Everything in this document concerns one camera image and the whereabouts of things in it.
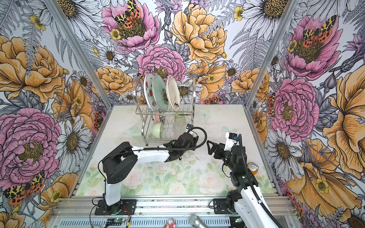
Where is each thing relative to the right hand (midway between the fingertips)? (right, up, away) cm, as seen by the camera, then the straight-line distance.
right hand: (212, 147), depth 78 cm
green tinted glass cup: (-19, +15, +22) cm, 32 cm away
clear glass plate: (-53, +6, +29) cm, 61 cm away
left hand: (-9, +2, +13) cm, 16 cm away
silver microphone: (-9, -32, -11) cm, 35 cm away
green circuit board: (-49, -35, -7) cm, 61 cm away
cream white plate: (-22, +31, +5) cm, 38 cm away
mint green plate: (-29, +30, +4) cm, 42 cm away
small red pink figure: (-21, -34, -10) cm, 41 cm away
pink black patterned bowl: (-32, +16, +19) cm, 40 cm away
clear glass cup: (-19, +9, +13) cm, 25 cm away
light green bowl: (-32, +9, +11) cm, 35 cm away
